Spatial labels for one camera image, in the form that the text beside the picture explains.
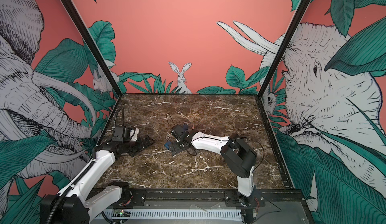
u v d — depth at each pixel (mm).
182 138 684
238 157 476
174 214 701
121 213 701
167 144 928
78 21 790
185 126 1007
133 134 704
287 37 859
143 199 733
